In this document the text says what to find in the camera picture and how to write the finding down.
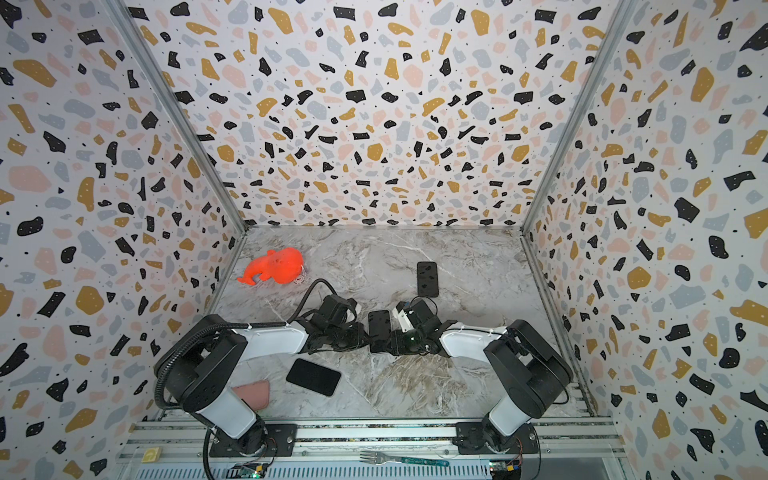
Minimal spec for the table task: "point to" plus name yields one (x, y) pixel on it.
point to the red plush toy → (283, 266)
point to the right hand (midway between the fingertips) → (382, 343)
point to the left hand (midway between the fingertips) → (373, 338)
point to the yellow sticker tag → (151, 455)
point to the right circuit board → (506, 469)
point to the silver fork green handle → (373, 457)
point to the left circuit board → (247, 471)
